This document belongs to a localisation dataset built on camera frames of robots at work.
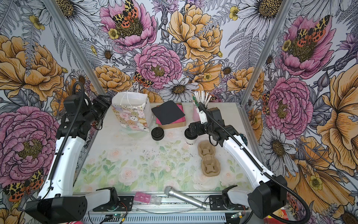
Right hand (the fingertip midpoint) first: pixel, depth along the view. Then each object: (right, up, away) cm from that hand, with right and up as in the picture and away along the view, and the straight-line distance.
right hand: (196, 127), depth 79 cm
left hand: (-44, +12, -8) cm, 46 cm away
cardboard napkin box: (-14, 0, +25) cm, 29 cm away
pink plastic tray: (-26, -37, -5) cm, 46 cm away
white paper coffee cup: (-2, -11, +15) cm, 19 cm away
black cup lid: (-4, -5, +10) cm, 12 cm away
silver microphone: (-15, -33, -5) cm, 37 cm away
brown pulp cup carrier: (+9, -24, +5) cm, 26 cm away
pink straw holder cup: (+2, +7, +27) cm, 28 cm away
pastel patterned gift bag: (-39, +10, +10) cm, 41 cm away
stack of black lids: (-25, -6, +18) cm, 31 cm away
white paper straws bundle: (+5, +20, +23) cm, 31 cm away
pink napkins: (-9, +4, +28) cm, 30 cm away
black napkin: (-20, +10, +32) cm, 39 cm away
